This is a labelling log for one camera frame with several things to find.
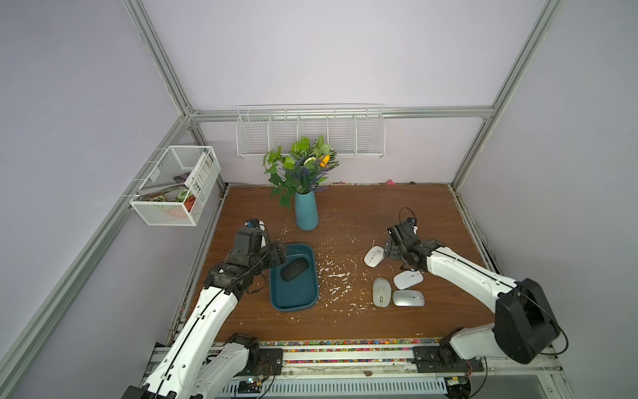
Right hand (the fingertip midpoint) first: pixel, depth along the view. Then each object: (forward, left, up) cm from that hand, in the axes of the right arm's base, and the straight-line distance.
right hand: (398, 247), depth 89 cm
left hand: (-7, +42, +10) cm, 43 cm away
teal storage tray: (-9, +38, -10) cm, 40 cm away
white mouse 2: (-9, -3, -7) cm, 12 cm away
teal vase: (+16, +34, +1) cm, 38 cm away
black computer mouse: (-4, +39, -7) cm, 39 cm away
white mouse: (0, +8, -6) cm, 10 cm away
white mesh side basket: (+7, +71, +24) cm, 76 cm away
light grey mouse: (-14, +7, -6) cm, 17 cm away
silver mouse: (-16, -2, -7) cm, 17 cm away
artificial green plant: (+16, +34, +24) cm, 44 cm away
